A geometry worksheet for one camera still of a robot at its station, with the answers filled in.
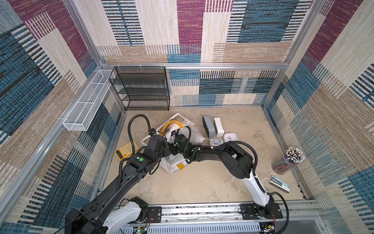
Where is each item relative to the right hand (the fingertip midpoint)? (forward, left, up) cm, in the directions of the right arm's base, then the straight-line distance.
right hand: (173, 143), depth 98 cm
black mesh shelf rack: (+38, +24, +17) cm, 48 cm away
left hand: (-10, +1, +15) cm, 19 cm away
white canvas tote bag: (-5, -6, +17) cm, 19 cm away
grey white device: (+9, -24, +7) cm, 27 cm away
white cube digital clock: (+12, -31, +3) cm, 33 cm away
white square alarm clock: (+4, -38, +1) cm, 38 cm away
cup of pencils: (-19, -61, +10) cm, 65 cm away
